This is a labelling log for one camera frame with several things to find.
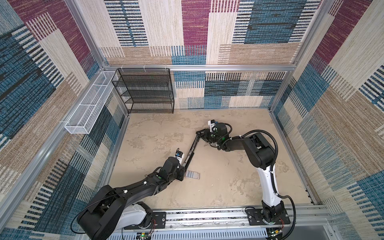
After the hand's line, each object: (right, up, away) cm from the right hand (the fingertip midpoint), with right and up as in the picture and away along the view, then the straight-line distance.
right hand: (196, 134), depth 100 cm
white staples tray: (-2, -22, -12) cm, 26 cm away
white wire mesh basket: (-67, +11, -8) cm, 69 cm away
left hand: (-7, -17, -13) cm, 23 cm away
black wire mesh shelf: (-37, +31, +11) cm, 50 cm away
